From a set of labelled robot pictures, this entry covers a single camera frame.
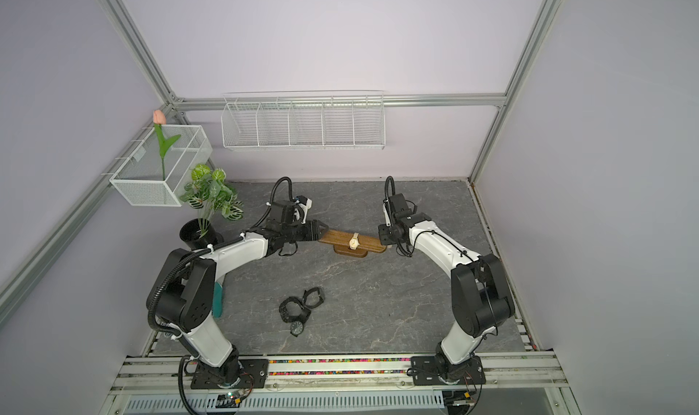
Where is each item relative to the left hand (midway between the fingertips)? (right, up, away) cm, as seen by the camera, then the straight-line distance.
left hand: (323, 228), depth 92 cm
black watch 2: (-7, -28, -10) cm, 30 cm away
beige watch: (+10, -5, -1) cm, 11 cm away
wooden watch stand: (+5, -4, 0) cm, 7 cm away
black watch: (-4, -20, -3) cm, 21 cm away
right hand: (+22, -1, 0) cm, 22 cm away
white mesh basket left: (-48, +19, -11) cm, 52 cm away
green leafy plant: (-33, +12, -13) cm, 37 cm away
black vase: (-43, -1, -5) cm, 43 cm away
